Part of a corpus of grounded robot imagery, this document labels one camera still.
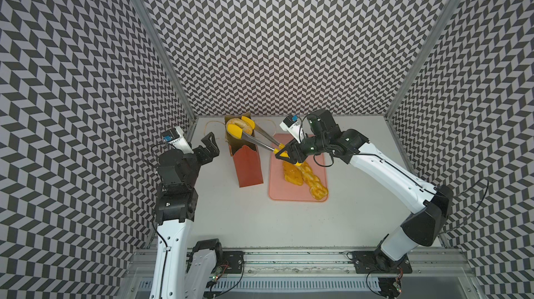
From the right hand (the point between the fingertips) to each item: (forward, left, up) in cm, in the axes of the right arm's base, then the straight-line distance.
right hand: (282, 155), depth 71 cm
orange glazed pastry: (+5, -4, -22) cm, 24 cm away
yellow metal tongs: (+8, +17, +3) cm, 19 cm away
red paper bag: (+5, +14, -8) cm, 17 cm away
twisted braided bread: (-1, -15, -25) cm, 30 cm away
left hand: (+3, +27, +6) cm, 27 cm away
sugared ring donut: (+13, +16, +2) cm, 21 cm away
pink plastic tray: (0, +2, -28) cm, 28 cm away
